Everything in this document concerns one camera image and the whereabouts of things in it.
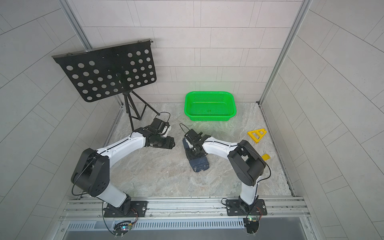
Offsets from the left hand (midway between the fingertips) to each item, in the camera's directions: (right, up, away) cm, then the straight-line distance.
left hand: (174, 143), depth 89 cm
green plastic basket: (+24, +24, +26) cm, 42 cm away
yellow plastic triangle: (+54, +3, +10) cm, 55 cm away
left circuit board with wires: (-19, -33, -24) cm, 45 cm away
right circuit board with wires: (+40, -34, -20) cm, 56 cm away
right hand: (+9, -8, +1) cm, 12 cm away
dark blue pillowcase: (+15, -11, -7) cm, 20 cm away
